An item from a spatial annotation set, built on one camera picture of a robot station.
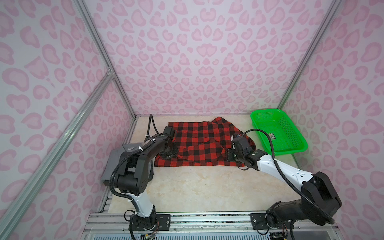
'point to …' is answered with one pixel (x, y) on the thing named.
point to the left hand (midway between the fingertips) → (175, 151)
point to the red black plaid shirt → (202, 144)
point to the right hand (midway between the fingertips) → (228, 152)
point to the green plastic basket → (285, 139)
